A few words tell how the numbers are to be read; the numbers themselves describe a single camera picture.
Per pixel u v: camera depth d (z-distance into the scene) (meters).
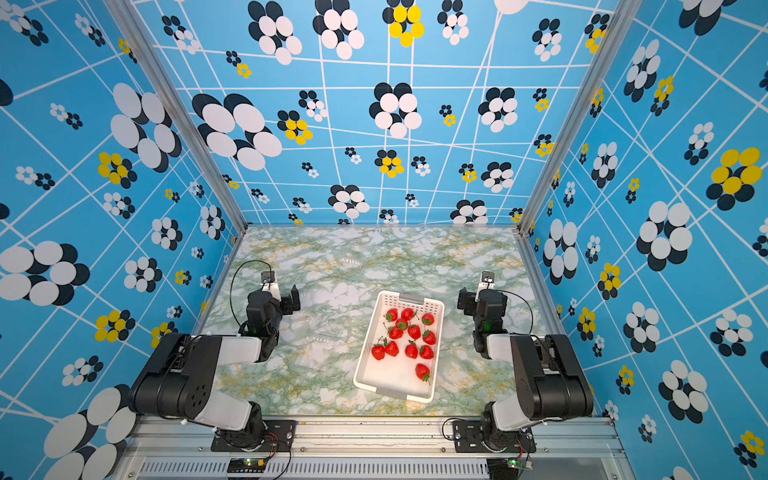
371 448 0.74
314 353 0.88
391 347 0.86
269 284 0.79
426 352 0.85
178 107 0.85
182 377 0.45
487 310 0.71
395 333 0.89
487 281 0.80
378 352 0.85
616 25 0.69
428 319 0.91
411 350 0.86
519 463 0.68
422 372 0.81
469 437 0.72
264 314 0.71
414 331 0.90
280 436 0.73
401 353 0.87
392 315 0.93
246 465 0.72
